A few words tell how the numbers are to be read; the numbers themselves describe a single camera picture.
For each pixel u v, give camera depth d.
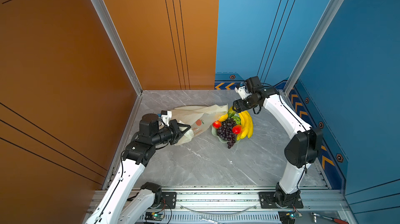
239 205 0.72
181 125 0.67
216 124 0.90
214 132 0.92
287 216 0.70
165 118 0.65
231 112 0.95
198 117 0.85
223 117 0.92
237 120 0.94
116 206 0.40
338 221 0.68
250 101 0.72
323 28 0.85
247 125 0.88
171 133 0.60
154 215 0.71
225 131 0.88
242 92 0.79
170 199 0.74
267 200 0.72
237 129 0.85
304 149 0.48
